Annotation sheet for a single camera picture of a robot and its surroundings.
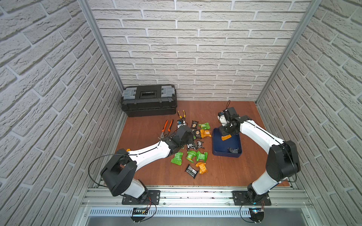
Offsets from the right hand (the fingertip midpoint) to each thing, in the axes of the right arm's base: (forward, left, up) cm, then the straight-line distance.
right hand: (225, 130), depth 90 cm
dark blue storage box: (-8, +4, -8) cm, 12 cm away
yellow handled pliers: (+20, +29, -8) cm, 36 cm away
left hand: (-3, +22, +3) cm, 22 cm away
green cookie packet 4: (+10, +11, -8) cm, 17 cm away
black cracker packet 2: (+4, +17, -8) cm, 19 cm away
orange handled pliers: (+4, +43, -8) cm, 43 cm away
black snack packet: (-22, +24, -8) cm, 34 cm away
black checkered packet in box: (-11, -5, -8) cm, 15 cm away
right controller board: (-45, -8, -10) cm, 47 cm away
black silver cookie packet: (-6, +23, -8) cm, 25 cm away
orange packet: (-5, +1, 0) cm, 5 cm away
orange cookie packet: (-20, +17, -8) cm, 27 cm away
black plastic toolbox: (+24, +51, +8) cm, 56 cm away
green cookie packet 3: (-13, +17, -8) cm, 23 cm away
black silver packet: (-5, +17, -7) cm, 19 cm away
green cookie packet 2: (-12, +24, -8) cm, 28 cm away
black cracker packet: (+12, +19, -8) cm, 24 cm away
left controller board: (-41, +53, -12) cm, 68 cm away
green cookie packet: (-14, +32, -9) cm, 36 cm away
